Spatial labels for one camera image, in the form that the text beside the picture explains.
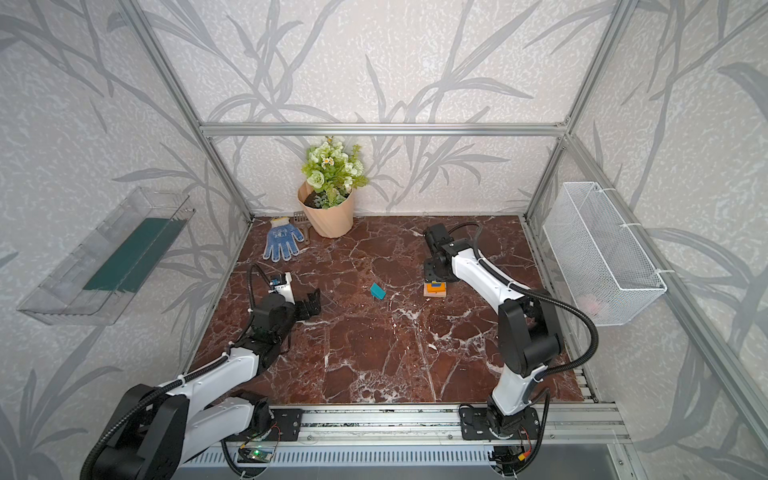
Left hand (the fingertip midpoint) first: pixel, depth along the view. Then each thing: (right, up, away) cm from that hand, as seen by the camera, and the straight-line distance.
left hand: (310, 282), depth 88 cm
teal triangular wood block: (+19, -4, +10) cm, 22 cm away
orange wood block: (+37, -3, +8) cm, 38 cm away
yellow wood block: (+37, +1, -4) cm, 37 cm away
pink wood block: (+35, -5, +9) cm, 37 cm away
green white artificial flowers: (+4, +34, +9) cm, 36 cm away
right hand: (+39, +5, +4) cm, 39 cm away
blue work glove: (-20, +15, +27) cm, 37 cm away
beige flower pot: (+2, +19, +17) cm, 26 cm away
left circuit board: (-8, -39, -17) cm, 44 cm away
